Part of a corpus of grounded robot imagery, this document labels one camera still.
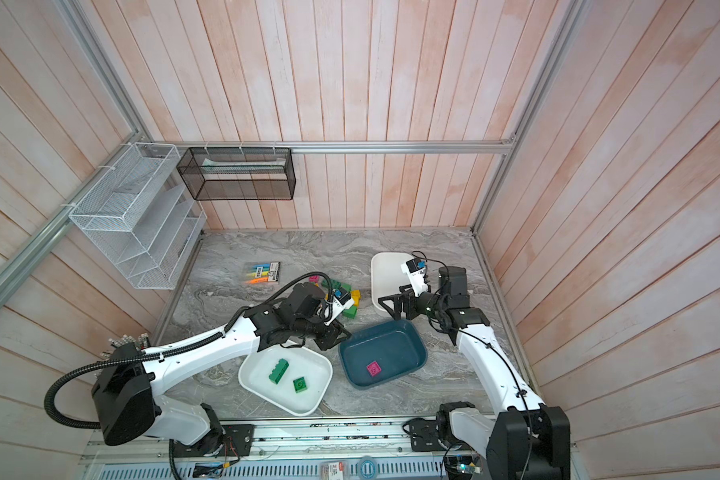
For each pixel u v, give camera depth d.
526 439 0.39
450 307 0.62
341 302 0.69
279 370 0.82
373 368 0.84
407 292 0.70
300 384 0.80
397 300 0.70
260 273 1.04
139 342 0.75
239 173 1.03
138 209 0.73
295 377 0.83
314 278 0.74
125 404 0.40
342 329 0.72
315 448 0.73
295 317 0.60
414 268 0.70
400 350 0.90
